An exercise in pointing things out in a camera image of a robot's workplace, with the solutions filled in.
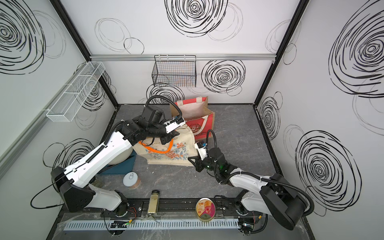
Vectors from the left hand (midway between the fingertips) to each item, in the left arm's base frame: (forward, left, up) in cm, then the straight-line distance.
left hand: (178, 131), depth 72 cm
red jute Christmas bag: (+21, -9, -11) cm, 25 cm away
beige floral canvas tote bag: (-4, +1, -13) cm, 14 cm away
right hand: (-8, -6, -16) cm, 19 cm away
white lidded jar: (-17, +25, -22) cm, 37 cm away
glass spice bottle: (-27, +11, -23) cm, 37 cm away
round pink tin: (-29, -14, -23) cm, 39 cm away
